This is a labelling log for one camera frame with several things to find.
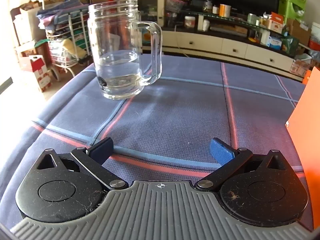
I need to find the orange and white box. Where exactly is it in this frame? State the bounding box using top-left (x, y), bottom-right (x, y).
top-left (269, 12), bottom-right (285, 33)

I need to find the wire shopping trolley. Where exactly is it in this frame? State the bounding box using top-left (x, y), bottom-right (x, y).
top-left (36, 0), bottom-right (94, 80)

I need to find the white television cabinet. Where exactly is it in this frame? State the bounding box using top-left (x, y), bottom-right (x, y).
top-left (140, 12), bottom-right (304, 80)

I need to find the red and white carton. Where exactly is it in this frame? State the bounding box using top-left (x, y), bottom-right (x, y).
top-left (19, 54), bottom-right (54, 93)

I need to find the blue plaid tablecloth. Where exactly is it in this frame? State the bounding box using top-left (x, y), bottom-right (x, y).
top-left (0, 54), bottom-right (315, 230)

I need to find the large brown cardboard box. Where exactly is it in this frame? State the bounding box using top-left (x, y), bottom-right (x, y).
top-left (291, 19), bottom-right (312, 47)

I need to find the blue and white box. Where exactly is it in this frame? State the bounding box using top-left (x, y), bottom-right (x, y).
top-left (269, 35), bottom-right (283, 50)

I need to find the green plastic stacking rack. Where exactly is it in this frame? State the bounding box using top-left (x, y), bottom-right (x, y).
top-left (278, 0), bottom-right (307, 23)

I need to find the pink wire basket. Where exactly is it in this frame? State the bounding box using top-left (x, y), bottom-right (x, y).
top-left (165, 0), bottom-right (185, 13)

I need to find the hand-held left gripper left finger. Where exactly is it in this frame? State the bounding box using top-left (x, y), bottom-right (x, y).
top-left (37, 137), bottom-right (129, 191)

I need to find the clear glass jar mug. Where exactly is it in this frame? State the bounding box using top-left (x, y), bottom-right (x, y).
top-left (87, 0), bottom-right (163, 100)

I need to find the white glass door cabinet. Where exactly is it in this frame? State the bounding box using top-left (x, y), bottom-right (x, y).
top-left (119, 0), bottom-right (168, 50)

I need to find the white and orange can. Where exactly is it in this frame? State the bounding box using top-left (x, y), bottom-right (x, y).
top-left (219, 4), bottom-right (233, 18)

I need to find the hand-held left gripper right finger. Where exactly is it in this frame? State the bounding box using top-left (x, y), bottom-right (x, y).
top-left (195, 137), bottom-right (292, 193)

